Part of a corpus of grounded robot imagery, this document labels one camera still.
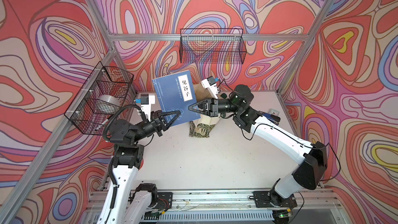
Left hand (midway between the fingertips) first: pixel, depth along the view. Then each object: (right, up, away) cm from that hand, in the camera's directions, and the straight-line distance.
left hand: (180, 117), depth 55 cm
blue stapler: (+56, -4, +45) cm, 72 cm away
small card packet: (+57, +1, +49) cm, 75 cm away
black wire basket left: (-44, +10, +25) cm, 52 cm away
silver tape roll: (-35, +5, +14) cm, 38 cm away
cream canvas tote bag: (+9, -8, +38) cm, 40 cm away
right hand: (+3, +1, +1) cm, 4 cm away
